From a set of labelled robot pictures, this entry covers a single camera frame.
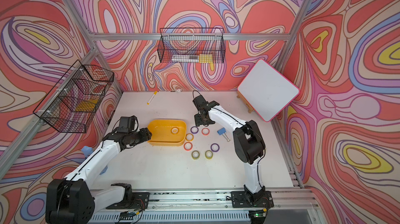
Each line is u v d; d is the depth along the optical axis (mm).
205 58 822
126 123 654
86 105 716
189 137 964
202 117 787
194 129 991
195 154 884
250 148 511
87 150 661
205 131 983
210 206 724
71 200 395
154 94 1188
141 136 764
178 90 1190
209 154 885
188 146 925
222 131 983
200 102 747
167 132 959
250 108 1048
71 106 728
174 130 984
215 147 908
